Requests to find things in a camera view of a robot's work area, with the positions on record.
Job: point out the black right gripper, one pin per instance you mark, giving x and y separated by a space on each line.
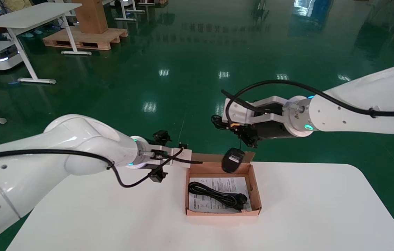
270 130

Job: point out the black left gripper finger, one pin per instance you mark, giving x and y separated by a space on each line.
157 175
162 137

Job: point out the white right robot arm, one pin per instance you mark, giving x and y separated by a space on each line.
357 111

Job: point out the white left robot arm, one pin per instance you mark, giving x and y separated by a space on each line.
78 139

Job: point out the open cardboard storage box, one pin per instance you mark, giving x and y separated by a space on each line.
223 212

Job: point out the printed paper instruction sheet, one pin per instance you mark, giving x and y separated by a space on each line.
225 183

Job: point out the wooden pallet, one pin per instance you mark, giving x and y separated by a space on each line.
92 39

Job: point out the tall brown carton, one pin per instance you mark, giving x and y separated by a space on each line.
90 15

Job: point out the white desk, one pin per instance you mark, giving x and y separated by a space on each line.
26 15

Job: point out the person in yellow top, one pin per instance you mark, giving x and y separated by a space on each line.
17 4

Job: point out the left wrist camera housing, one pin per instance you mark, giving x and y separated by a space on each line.
179 155

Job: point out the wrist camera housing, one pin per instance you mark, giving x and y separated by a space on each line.
179 155
239 111

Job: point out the right wrist camera housing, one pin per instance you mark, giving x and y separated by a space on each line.
239 111

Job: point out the white desk leg frame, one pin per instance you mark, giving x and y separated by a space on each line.
125 19

